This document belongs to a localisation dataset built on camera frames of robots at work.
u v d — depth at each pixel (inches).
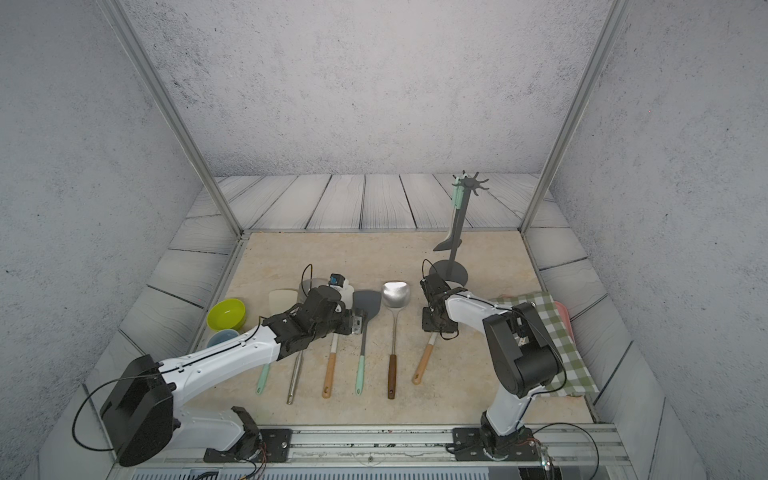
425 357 34.7
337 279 29.2
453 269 41.2
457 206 32.6
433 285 30.4
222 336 33.5
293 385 32.5
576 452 29.1
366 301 38.9
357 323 29.2
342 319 28.9
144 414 16.0
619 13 27.5
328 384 32.6
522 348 18.7
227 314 37.8
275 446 28.6
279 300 38.9
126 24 28.2
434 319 32.0
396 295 39.1
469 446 28.1
